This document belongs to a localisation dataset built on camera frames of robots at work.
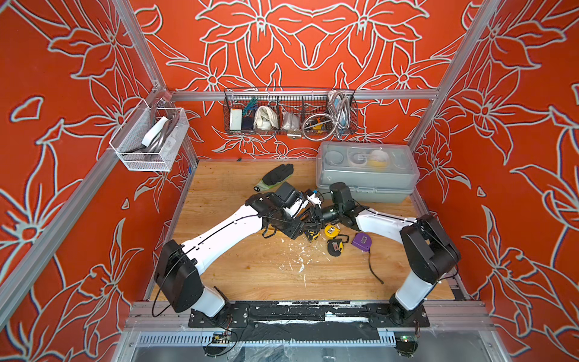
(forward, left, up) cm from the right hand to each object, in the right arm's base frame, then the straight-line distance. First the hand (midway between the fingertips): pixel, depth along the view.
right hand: (295, 227), depth 75 cm
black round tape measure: (0, -16, -15) cm, 21 cm away
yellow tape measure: (+7, -15, -16) cm, 23 cm away
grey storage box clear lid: (+28, -33, -2) cm, 43 cm away
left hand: (+2, 0, -2) cm, 3 cm away
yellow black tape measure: (+5, -8, -15) cm, 18 cm away
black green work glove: (+37, +11, -16) cm, 41 cm away
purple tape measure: (+3, -27, -16) cm, 32 cm away
